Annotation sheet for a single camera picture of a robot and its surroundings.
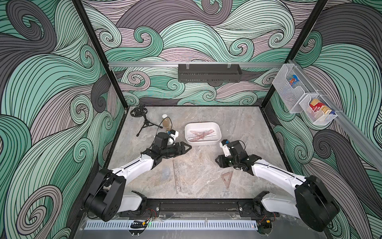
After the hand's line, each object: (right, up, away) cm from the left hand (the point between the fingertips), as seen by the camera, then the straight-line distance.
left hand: (188, 147), depth 82 cm
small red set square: (+22, -18, +2) cm, 29 cm away
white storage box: (+11, +10, +22) cm, 26 cm away
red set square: (+7, +6, +22) cm, 24 cm away
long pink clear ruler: (-7, -15, +6) cm, 17 cm away
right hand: (+19, -8, +5) cm, 21 cm away
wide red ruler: (+7, +3, +19) cm, 21 cm away
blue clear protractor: (-14, -16, +5) cm, 22 cm away
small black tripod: (-29, +20, +4) cm, 35 cm away
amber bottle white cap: (-16, +13, +25) cm, 33 cm away
